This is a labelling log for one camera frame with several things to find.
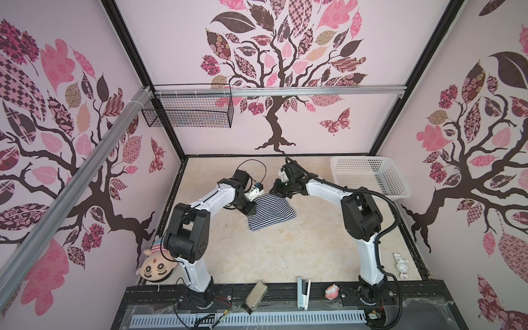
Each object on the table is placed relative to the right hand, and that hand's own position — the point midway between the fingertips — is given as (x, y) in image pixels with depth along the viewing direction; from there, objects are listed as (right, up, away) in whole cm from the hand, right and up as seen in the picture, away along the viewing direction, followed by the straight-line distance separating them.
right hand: (270, 189), depth 96 cm
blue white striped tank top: (0, -10, +1) cm, 10 cm away
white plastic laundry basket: (+60, +8, +14) cm, 62 cm away
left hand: (-9, -11, -5) cm, 15 cm away
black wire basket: (-38, +40, -1) cm, 55 cm away
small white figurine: (+52, -29, -17) cm, 62 cm away
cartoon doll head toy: (-40, -25, -23) cm, 53 cm away
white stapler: (+12, -35, -22) cm, 43 cm away
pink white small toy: (+22, -35, -25) cm, 48 cm away
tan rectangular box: (-5, -36, -24) cm, 44 cm away
